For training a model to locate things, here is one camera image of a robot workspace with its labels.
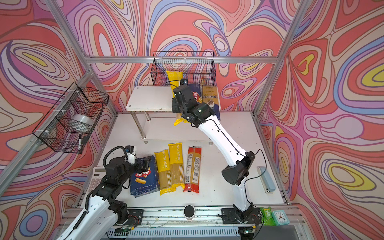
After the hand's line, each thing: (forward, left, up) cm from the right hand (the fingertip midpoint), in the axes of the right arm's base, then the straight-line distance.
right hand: (180, 104), depth 74 cm
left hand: (-16, +21, -21) cm, 34 cm away
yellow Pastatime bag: (-13, +13, -33) cm, 38 cm away
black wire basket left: (-9, +53, -3) cm, 54 cm away
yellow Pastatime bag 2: (-8, +6, -34) cm, 36 cm away
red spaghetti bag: (-21, -5, -33) cm, 40 cm away
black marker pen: (-15, +50, -10) cm, 53 cm away
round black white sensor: (-43, -3, -31) cm, 53 cm away
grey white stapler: (-29, -46, -32) cm, 62 cm away
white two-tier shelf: (-1, +14, -2) cm, 14 cm away
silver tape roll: (-5, +48, -3) cm, 49 cm away
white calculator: (-21, +50, -33) cm, 64 cm away
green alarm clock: (-46, -47, -35) cm, 75 cm away
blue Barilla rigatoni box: (-29, +21, -30) cm, 47 cm away
